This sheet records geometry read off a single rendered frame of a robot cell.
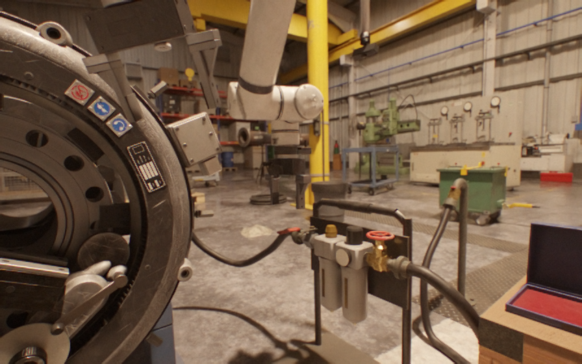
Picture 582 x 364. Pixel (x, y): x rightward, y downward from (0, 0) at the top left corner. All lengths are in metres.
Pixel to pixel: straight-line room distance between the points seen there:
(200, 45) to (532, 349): 0.62
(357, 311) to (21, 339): 0.74
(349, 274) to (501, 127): 5.92
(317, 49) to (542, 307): 3.92
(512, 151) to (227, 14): 10.45
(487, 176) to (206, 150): 2.90
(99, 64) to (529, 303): 0.76
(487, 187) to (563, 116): 7.69
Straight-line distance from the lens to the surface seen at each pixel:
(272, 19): 0.66
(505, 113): 6.63
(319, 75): 4.17
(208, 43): 0.46
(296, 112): 0.79
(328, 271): 0.97
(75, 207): 0.79
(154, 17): 0.48
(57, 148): 0.79
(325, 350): 1.26
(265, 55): 0.69
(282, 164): 0.91
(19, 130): 0.79
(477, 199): 3.38
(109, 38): 0.51
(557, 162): 9.43
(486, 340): 0.59
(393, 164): 11.30
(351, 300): 0.94
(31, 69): 0.68
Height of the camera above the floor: 0.72
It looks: 5 degrees down
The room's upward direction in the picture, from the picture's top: 1 degrees counter-clockwise
